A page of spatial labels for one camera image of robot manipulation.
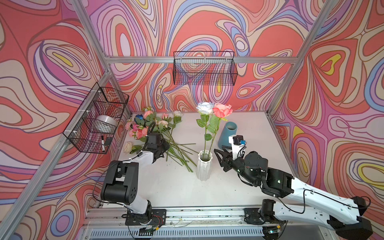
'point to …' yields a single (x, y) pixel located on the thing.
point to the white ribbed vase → (204, 164)
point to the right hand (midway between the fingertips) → (218, 153)
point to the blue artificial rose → (139, 116)
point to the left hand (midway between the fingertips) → (170, 143)
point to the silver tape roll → (106, 123)
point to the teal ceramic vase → (229, 129)
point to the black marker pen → (103, 144)
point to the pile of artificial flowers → (148, 121)
